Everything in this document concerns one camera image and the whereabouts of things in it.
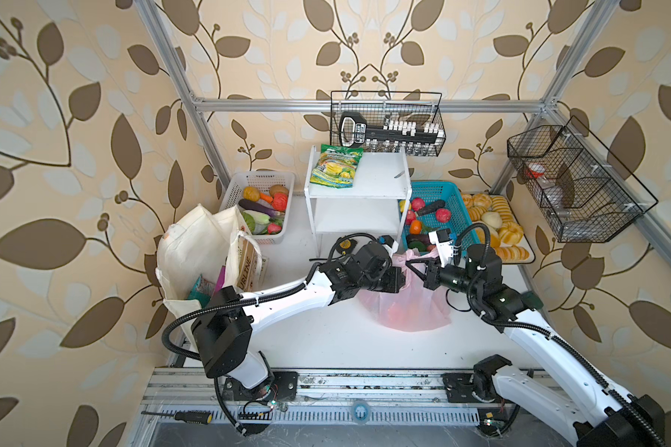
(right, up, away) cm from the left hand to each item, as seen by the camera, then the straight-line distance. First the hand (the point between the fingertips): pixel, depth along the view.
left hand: (413, 281), depth 73 cm
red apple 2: (+21, +18, +35) cm, 44 cm away
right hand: (-1, +4, 0) cm, 4 cm away
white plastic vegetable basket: (-64, +32, +40) cm, 82 cm away
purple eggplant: (-55, +23, +40) cm, 72 cm away
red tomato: (-44, +24, +35) cm, 61 cm away
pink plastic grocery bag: (+2, -6, 0) cm, 7 cm away
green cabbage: (-54, +17, +32) cm, 65 cm away
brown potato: (-58, +28, +42) cm, 76 cm away
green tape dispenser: (+42, -10, +15) cm, 46 cm away
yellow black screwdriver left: (-56, -34, -4) cm, 65 cm away
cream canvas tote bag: (-60, +9, +5) cm, 61 cm away
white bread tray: (+42, +11, +29) cm, 52 cm away
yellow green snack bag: (-21, +32, +5) cm, 38 cm away
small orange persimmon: (+8, +14, +30) cm, 34 cm away
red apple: (+11, +23, +39) cm, 46 cm away
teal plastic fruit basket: (+25, +24, +35) cm, 49 cm away
